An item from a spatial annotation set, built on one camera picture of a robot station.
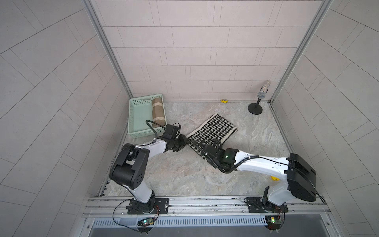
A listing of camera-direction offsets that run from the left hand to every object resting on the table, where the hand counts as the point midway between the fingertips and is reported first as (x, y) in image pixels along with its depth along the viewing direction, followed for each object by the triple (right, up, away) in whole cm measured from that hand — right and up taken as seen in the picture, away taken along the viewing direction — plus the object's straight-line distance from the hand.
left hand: (189, 141), depth 93 cm
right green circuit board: (+40, -32, -25) cm, 57 cm away
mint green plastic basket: (-15, +9, -17) cm, 25 cm away
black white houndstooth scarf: (+18, +8, +7) cm, 21 cm away
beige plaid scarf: (-23, +19, +11) cm, 31 cm away
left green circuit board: (-18, -31, -27) cm, 45 cm away
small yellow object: (+27, +27, +26) cm, 46 cm away
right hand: (+14, -6, -9) cm, 18 cm away
